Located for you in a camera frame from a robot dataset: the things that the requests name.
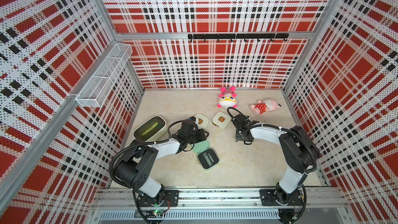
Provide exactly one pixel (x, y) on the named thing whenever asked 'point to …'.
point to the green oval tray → (154, 128)
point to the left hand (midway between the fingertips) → (209, 133)
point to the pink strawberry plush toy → (267, 106)
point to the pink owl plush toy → (227, 98)
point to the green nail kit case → (207, 157)
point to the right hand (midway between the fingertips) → (245, 135)
